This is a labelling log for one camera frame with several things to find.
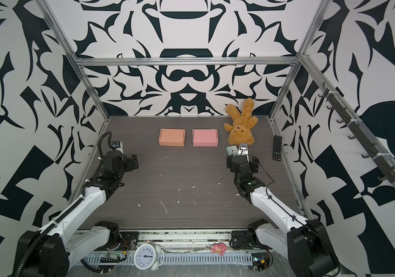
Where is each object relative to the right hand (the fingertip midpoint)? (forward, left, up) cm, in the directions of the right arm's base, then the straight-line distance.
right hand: (243, 154), depth 84 cm
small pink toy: (-37, +14, -11) cm, 41 cm away
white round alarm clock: (-39, +42, -11) cm, 58 cm away
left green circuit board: (-39, +56, -13) cm, 70 cm away
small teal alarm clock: (+12, +2, -13) cm, 18 cm away
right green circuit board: (-41, -3, -16) cm, 44 cm away
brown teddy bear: (+19, -3, -7) cm, 21 cm away
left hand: (0, +57, +2) cm, 58 cm away
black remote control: (+13, -24, -14) cm, 31 cm away
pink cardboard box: (+20, +18, -11) cm, 29 cm away
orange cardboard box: (+19, +37, -10) cm, 43 cm away
